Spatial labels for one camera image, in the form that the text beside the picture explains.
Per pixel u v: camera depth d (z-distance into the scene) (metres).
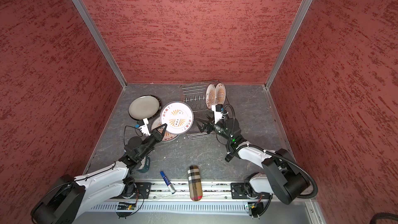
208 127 0.70
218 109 0.69
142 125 0.73
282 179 0.43
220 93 1.02
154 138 0.73
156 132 0.74
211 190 0.76
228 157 0.82
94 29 0.88
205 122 0.68
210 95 1.03
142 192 0.74
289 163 0.41
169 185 0.75
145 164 0.79
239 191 0.74
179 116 0.81
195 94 1.14
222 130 0.69
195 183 0.74
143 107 1.04
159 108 1.03
